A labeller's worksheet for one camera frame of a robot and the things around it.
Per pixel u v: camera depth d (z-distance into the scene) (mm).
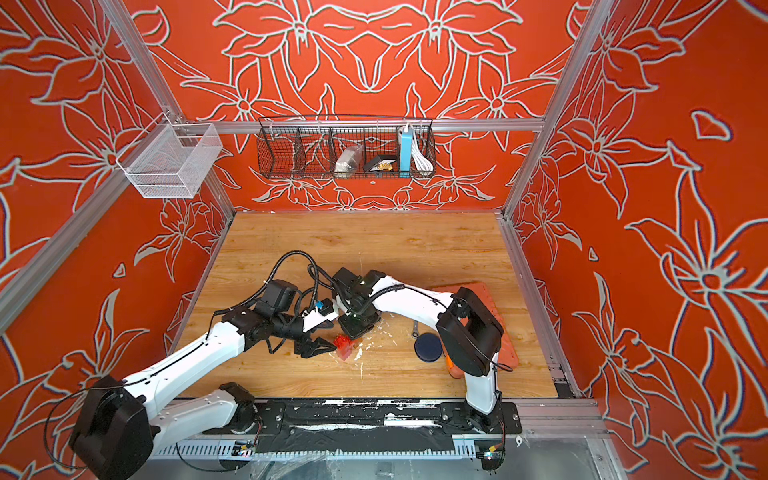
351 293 671
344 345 763
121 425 393
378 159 836
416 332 875
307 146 996
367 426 727
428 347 832
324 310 669
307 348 684
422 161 907
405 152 858
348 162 914
